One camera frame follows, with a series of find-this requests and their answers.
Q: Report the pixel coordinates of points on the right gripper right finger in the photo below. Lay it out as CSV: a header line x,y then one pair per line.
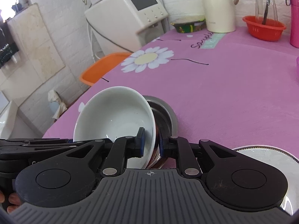
x,y
179,149

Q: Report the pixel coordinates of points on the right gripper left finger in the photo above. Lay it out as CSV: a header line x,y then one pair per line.
x,y
123,149

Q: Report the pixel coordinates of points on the stainless steel bowl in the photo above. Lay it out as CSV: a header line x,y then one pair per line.
x,y
165,117

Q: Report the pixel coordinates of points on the red white ceramic bowl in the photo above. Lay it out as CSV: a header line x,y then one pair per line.
x,y
116,112

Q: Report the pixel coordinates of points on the white blue-rimmed plate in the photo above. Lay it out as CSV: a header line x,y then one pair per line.
x,y
284,167

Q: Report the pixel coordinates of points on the purple plastic bowl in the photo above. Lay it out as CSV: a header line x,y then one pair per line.
x,y
297,67

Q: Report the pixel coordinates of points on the person left hand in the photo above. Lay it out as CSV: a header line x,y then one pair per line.
x,y
13,199

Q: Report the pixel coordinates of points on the pink floral tablecloth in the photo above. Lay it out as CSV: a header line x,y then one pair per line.
x,y
236,90

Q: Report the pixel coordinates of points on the orange plastic basin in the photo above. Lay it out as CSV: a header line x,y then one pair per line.
x,y
101,67

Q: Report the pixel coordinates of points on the green instant noodle bowl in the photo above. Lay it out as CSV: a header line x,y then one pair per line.
x,y
189,24

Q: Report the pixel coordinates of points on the white water dispenser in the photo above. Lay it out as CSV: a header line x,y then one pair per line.
x,y
126,25

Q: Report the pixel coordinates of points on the red plastic basket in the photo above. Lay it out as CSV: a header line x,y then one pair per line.
x,y
271,31

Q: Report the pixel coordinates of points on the white thermos jug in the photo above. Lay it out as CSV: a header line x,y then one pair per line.
x,y
220,15

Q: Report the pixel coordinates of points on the dark stirring stick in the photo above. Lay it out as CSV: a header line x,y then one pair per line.
x,y
266,12

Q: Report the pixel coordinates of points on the glass carafe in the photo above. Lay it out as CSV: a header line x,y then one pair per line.
x,y
260,6

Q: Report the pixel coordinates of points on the pink thermos bottle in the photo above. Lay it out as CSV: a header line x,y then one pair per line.
x,y
294,31

